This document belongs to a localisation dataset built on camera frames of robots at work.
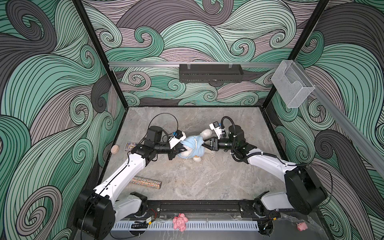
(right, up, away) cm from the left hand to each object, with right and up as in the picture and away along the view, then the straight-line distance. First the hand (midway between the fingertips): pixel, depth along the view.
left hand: (186, 146), depth 75 cm
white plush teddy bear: (+11, +6, +6) cm, 13 cm away
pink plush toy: (-3, -33, -9) cm, 34 cm away
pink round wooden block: (-46, -5, +18) cm, 50 cm away
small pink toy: (+54, -35, -8) cm, 65 cm away
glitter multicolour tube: (-22, -20, +4) cm, 30 cm away
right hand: (+8, +1, +2) cm, 8 cm away
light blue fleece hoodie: (+5, +3, -4) cm, 7 cm away
